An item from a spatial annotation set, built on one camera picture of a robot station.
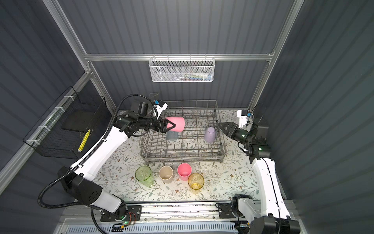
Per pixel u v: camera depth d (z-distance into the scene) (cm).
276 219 38
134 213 72
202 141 102
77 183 40
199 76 91
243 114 64
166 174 86
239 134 63
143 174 70
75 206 47
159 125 64
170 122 68
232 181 85
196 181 81
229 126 64
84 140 69
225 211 74
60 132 71
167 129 67
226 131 64
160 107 66
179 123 74
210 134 89
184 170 86
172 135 99
